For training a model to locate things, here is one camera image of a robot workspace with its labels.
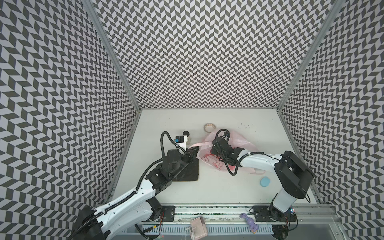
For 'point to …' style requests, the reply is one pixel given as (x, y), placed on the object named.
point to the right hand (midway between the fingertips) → (213, 150)
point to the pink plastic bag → (205, 155)
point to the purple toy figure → (253, 227)
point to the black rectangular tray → (190, 172)
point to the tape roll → (209, 127)
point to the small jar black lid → (186, 133)
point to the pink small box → (198, 228)
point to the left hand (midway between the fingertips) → (199, 148)
